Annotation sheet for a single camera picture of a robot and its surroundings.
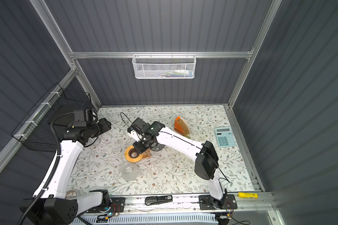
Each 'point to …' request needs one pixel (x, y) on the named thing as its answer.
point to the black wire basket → (34, 132)
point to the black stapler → (152, 200)
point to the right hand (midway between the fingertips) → (138, 150)
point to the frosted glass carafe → (130, 171)
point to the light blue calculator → (225, 137)
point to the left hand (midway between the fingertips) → (107, 124)
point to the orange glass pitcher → (147, 153)
